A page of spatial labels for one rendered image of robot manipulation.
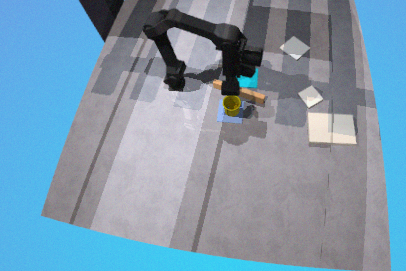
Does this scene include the olive yellow cup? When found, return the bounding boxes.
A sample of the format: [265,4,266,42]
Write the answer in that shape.
[222,96,241,117]

